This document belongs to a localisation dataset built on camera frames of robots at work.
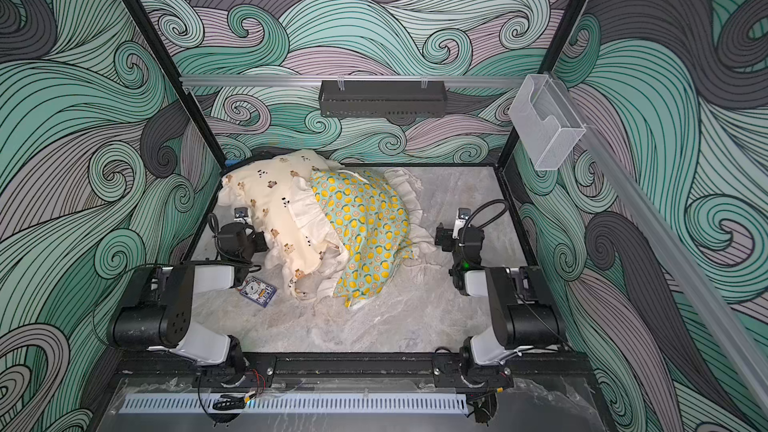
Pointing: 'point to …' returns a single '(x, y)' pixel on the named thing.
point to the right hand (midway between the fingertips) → (455, 224)
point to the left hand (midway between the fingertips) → (255, 226)
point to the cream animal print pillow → (261, 186)
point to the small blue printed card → (259, 291)
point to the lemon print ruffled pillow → (376, 218)
